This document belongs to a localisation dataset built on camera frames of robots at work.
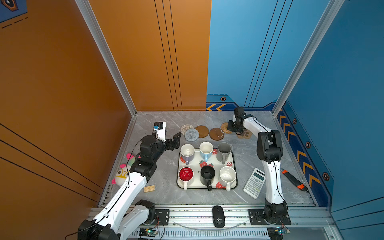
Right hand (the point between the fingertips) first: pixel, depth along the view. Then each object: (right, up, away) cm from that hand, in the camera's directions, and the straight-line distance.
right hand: (228, 128), depth 109 cm
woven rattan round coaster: (-3, +1, +2) cm, 4 cm away
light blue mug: (-17, -13, -16) cm, 27 cm away
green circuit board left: (-47, -49, -38) cm, 78 cm away
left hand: (-35, -1, -33) cm, 48 cm away
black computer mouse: (-13, -42, -37) cm, 58 cm away
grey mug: (-7, -13, -19) cm, 23 cm away
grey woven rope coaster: (-27, -4, -4) cm, 28 cm away
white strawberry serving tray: (-22, -21, -17) cm, 35 cm away
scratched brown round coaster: (-9, -4, -4) cm, 11 cm away
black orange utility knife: (+34, -31, -27) cm, 54 cm away
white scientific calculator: (+9, -31, -26) cm, 41 cm away
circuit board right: (+17, -48, -39) cm, 64 cm away
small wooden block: (-50, -33, -26) cm, 66 cm away
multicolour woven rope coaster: (-32, 0, 0) cm, 32 cm away
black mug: (-17, -26, -25) cm, 40 cm away
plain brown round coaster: (-19, -2, -2) cm, 19 cm away
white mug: (-5, -27, -23) cm, 36 cm away
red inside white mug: (-29, -26, -24) cm, 46 cm away
